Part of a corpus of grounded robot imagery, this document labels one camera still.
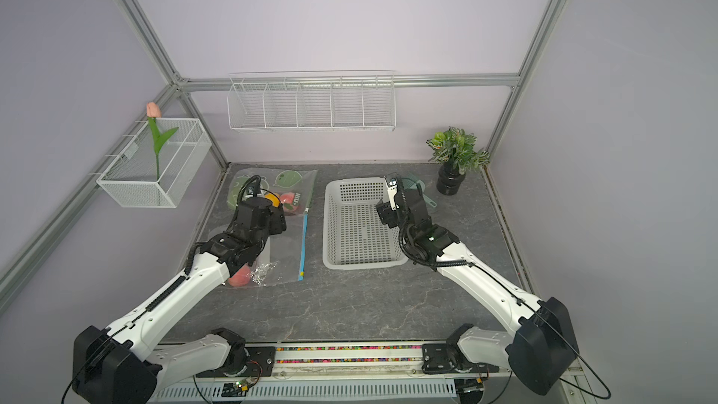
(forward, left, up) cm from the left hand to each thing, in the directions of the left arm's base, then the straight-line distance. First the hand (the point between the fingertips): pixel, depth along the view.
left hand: (269, 213), depth 80 cm
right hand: (+1, -37, +4) cm, 37 cm away
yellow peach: (-6, -6, +14) cm, 16 cm away
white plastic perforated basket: (+2, -23, -20) cm, 31 cm away
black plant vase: (+19, -61, -12) cm, 65 cm away
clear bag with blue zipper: (-9, -1, -12) cm, 15 cm away
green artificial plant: (+19, -59, +5) cm, 62 cm away
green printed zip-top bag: (+23, -1, -17) cm, 29 cm away
